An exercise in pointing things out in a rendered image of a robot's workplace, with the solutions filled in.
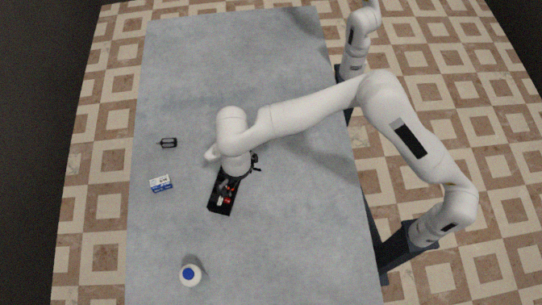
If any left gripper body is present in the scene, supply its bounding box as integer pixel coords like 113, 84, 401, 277
223, 166, 251, 184

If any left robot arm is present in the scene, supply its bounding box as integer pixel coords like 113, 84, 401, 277
204, 69, 479, 248

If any white bottle with blue cap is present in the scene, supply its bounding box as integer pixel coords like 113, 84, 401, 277
179, 264, 210, 292

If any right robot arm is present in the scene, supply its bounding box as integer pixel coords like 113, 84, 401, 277
339, 0, 381, 81

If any black power strip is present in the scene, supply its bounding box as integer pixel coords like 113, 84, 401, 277
206, 166, 241, 216

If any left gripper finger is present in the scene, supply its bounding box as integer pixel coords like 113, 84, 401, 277
249, 150, 258, 173
217, 179, 238, 198

